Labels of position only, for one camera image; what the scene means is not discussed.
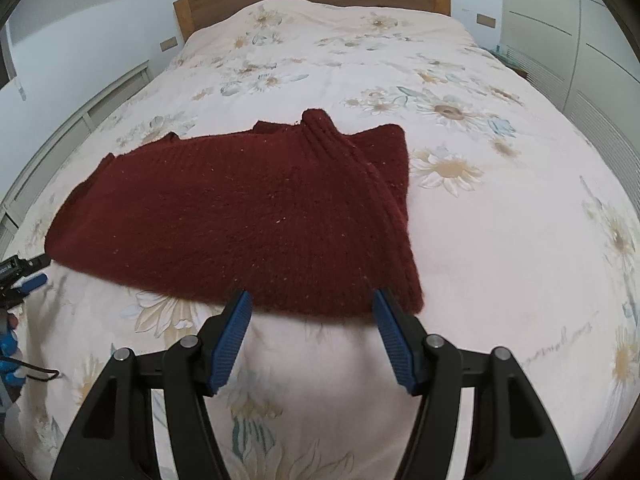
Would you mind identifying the dark red knit sweater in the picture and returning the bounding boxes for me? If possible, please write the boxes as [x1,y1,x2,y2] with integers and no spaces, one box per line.
[44,108,425,320]

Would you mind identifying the black strap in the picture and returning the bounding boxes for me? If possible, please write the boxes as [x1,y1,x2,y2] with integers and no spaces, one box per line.
[14,364,61,384]

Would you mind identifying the person's left hand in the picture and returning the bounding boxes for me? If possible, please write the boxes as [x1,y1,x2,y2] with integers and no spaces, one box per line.
[0,310,23,389]

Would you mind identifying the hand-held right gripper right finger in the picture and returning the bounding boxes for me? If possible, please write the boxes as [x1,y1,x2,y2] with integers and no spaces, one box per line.
[371,287,573,480]

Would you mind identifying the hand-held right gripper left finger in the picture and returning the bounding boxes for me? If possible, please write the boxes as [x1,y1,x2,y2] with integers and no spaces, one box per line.
[50,288,253,480]

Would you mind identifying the white wardrobe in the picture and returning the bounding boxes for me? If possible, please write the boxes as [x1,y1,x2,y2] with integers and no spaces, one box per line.
[500,0,640,196]

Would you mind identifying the cluttered bedside table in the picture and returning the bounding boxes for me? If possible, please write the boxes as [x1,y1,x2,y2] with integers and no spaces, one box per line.
[492,45,530,80]

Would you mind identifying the floral pink duvet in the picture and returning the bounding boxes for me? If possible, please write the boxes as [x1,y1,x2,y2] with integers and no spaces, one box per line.
[0,0,640,480]

